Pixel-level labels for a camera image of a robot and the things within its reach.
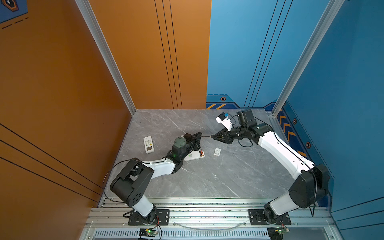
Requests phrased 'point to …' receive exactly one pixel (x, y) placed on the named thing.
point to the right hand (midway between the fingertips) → (214, 136)
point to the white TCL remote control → (195, 154)
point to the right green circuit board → (281, 230)
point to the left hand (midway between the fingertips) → (203, 129)
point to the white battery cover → (217, 151)
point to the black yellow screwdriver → (217, 136)
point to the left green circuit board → (147, 232)
